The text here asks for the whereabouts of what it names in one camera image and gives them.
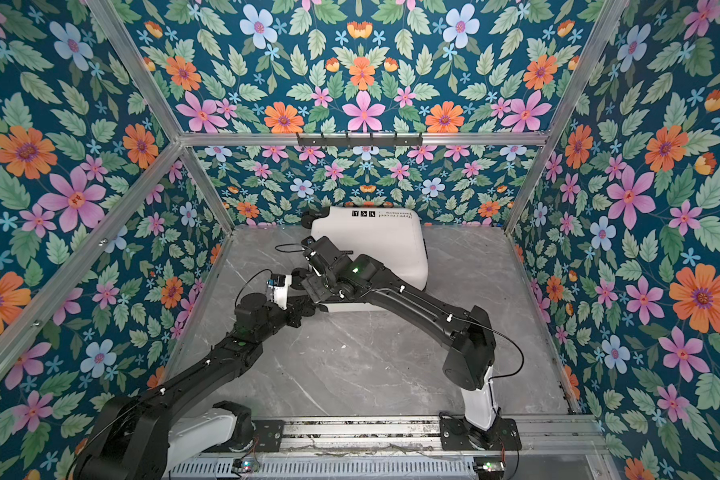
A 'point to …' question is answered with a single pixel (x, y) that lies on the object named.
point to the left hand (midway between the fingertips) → (311, 291)
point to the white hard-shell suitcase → (397, 239)
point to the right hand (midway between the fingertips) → (322, 273)
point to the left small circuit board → (245, 466)
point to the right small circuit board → (489, 467)
